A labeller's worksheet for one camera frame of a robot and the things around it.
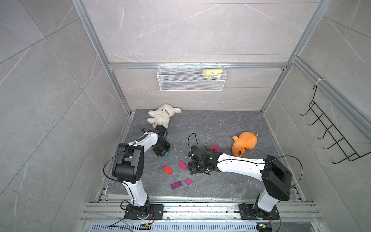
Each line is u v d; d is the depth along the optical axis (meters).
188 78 1.01
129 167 0.49
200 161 0.63
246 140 0.93
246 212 0.73
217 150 0.96
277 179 0.44
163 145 0.84
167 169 0.88
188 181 0.84
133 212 0.67
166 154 0.93
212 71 0.84
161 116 1.04
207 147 0.98
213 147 0.99
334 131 0.66
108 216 0.73
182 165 0.90
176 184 0.82
